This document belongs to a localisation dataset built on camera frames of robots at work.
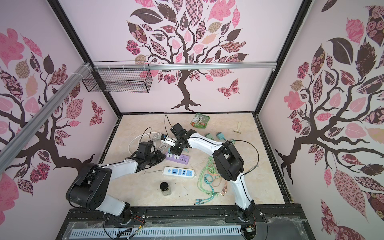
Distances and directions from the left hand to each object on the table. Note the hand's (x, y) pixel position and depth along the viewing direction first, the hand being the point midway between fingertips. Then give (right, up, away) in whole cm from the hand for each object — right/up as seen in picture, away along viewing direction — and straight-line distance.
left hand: (166, 157), depth 93 cm
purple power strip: (+10, -1, -1) cm, 10 cm away
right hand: (+4, +7, -1) cm, 8 cm away
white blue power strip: (+9, -7, -7) cm, 13 cm away
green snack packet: (+22, +24, +22) cm, 40 cm away
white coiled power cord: (-10, +12, +12) cm, 20 cm away
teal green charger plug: (+36, +13, +11) cm, 40 cm away
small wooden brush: (+51, +18, +17) cm, 57 cm away
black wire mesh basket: (-32, +52, +2) cm, 61 cm away
